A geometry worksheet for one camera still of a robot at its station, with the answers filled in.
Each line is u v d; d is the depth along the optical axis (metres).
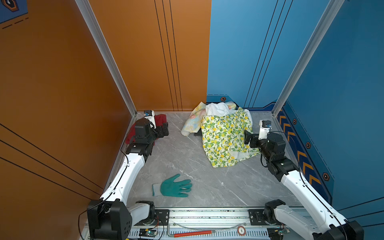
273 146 0.56
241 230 0.70
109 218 0.39
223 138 0.97
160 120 1.12
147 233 0.71
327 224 0.39
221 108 1.08
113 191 0.42
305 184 0.48
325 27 0.75
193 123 1.06
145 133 0.59
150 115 0.68
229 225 0.73
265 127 0.64
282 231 0.70
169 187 0.81
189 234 0.70
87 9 0.70
